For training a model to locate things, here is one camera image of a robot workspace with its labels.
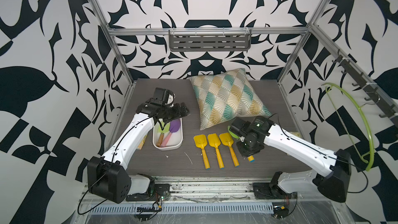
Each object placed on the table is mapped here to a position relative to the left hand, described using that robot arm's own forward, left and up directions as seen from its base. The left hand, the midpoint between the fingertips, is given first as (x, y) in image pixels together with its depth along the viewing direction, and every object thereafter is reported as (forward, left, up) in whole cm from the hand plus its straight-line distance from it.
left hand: (181, 111), depth 81 cm
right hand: (-20, -30, -7) cm, 37 cm away
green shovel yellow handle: (-24, -31, -4) cm, 39 cm away
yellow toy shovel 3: (-8, -25, -19) cm, 32 cm away
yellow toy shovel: (-9, -10, -18) cm, 22 cm away
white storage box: (-8, +5, -18) cm, 20 cm away
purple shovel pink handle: (+1, +6, -19) cm, 20 cm away
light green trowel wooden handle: (0, +11, -18) cm, 21 cm away
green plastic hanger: (+4, -73, +9) cm, 74 cm away
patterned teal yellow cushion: (+12, -22, -3) cm, 25 cm away
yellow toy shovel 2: (-9, -17, -17) cm, 26 cm away
